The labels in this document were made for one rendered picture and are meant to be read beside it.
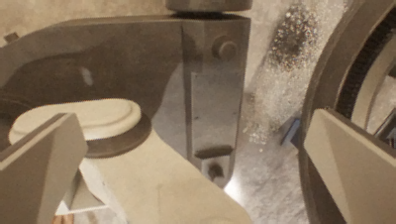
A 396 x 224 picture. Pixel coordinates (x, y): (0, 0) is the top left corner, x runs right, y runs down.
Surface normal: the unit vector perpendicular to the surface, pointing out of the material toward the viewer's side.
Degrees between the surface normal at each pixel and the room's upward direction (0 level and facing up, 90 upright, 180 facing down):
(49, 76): 0
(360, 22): 90
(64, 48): 0
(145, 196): 90
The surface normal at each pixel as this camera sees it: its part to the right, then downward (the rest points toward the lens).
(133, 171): 0.00, -0.86
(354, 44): -0.93, -0.16
